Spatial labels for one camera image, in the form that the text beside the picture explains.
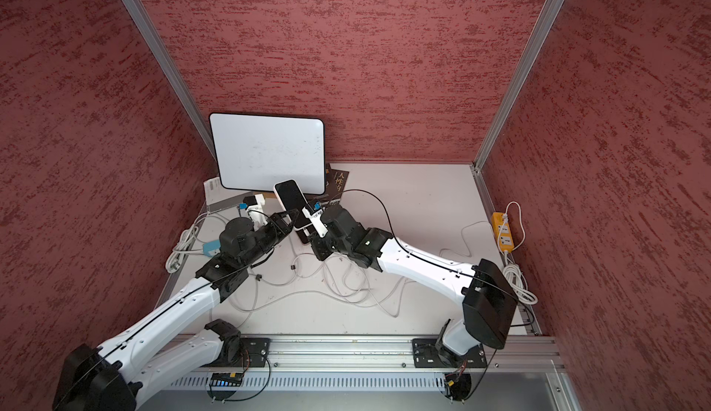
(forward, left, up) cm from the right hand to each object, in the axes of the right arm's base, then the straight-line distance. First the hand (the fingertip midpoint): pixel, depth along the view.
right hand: (311, 243), depth 76 cm
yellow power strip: (+9, -66, -18) cm, 69 cm away
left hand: (+6, +3, +5) cm, 8 cm away
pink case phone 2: (+12, +6, +7) cm, 15 cm away
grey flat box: (+29, +42, -15) cm, 53 cm away
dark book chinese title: (+38, -3, -17) cm, 42 cm away
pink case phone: (+2, +2, +2) cm, 4 cm away
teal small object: (+6, +36, -13) cm, 39 cm away
